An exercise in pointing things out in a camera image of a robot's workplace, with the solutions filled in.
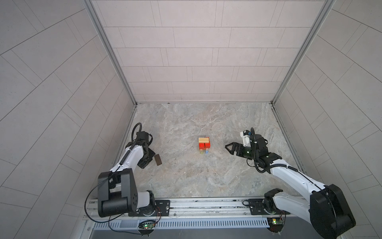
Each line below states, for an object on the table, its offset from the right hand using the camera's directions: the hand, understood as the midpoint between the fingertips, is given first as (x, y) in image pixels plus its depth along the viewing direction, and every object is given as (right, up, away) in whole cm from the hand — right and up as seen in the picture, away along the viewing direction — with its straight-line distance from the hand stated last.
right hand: (230, 148), depth 83 cm
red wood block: (-16, +2, -2) cm, 16 cm away
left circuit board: (-41, -31, -19) cm, 54 cm away
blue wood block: (-13, -4, +6) cm, 14 cm away
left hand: (-45, -6, +4) cm, 46 cm away
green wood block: (-16, -4, +6) cm, 17 cm away
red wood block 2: (-13, +2, -1) cm, 13 cm away
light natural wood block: (-15, +5, -1) cm, 16 cm away
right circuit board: (+18, -32, -15) cm, 39 cm away
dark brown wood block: (-42, -7, +3) cm, 43 cm away
